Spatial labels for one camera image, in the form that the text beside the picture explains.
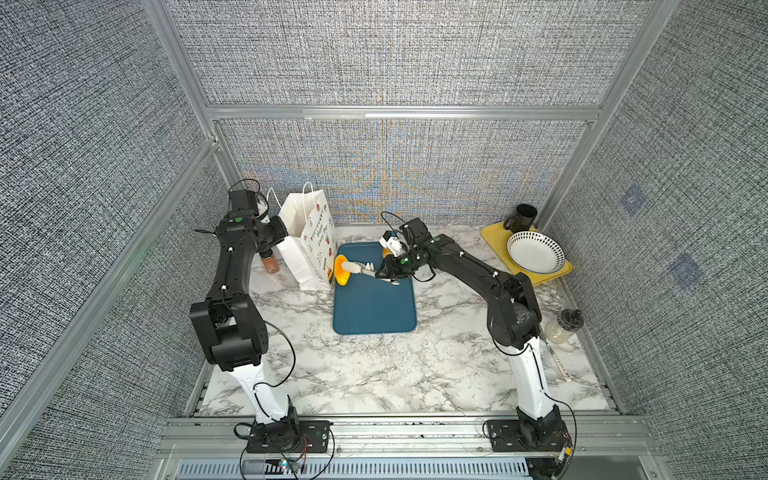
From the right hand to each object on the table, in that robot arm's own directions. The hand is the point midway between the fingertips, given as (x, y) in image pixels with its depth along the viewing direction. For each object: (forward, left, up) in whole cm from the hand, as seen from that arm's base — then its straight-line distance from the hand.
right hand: (378, 267), depth 91 cm
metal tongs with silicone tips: (+1, +3, -3) cm, 5 cm away
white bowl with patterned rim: (+15, -58, -12) cm, 61 cm away
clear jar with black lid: (-18, -52, -3) cm, 55 cm away
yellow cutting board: (+24, -47, -14) cm, 54 cm away
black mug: (+27, -55, -7) cm, 61 cm away
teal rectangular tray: (+14, +6, -10) cm, 18 cm away
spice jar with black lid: (+8, +38, -8) cm, 39 cm away
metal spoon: (-29, -53, -13) cm, 62 cm away
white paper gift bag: (+4, +20, +8) cm, 21 cm away
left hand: (+8, +27, +9) cm, 30 cm away
